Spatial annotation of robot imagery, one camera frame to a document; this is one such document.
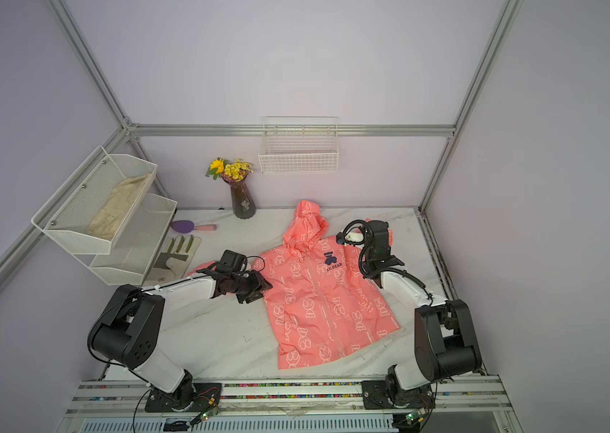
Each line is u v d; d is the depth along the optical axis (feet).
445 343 1.43
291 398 2.45
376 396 2.40
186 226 3.75
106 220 2.50
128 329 1.50
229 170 3.29
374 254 2.24
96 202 2.57
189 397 2.35
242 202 3.64
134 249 3.01
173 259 3.40
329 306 2.92
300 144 3.06
